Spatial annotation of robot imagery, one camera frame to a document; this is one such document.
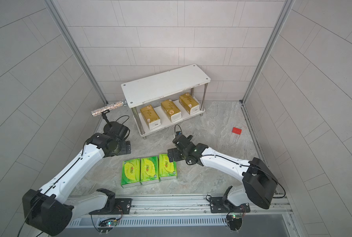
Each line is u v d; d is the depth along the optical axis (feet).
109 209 2.10
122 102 2.98
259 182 1.34
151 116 3.00
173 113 3.07
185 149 1.99
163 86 2.65
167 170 2.53
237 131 3.26
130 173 2.48
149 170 2.53
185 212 2.32
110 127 3.17
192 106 3.18
